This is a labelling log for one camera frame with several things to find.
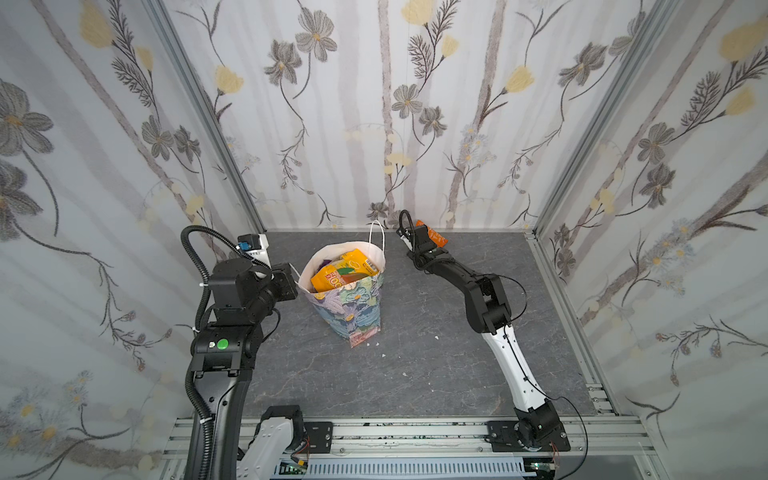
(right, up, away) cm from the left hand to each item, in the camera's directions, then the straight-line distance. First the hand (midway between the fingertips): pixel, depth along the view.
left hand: (291, 263), depth 65 cm
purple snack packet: (+3, 0, +19) cm, 19 cm away
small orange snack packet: (+40, +9, +49) cm, 64 cm away
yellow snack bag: (+11, -1, +19) cm, 22 cm away
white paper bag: (+12, -13, +13) cm, 22 cm away
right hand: (+36, +11, +45) cm, 58 cm away
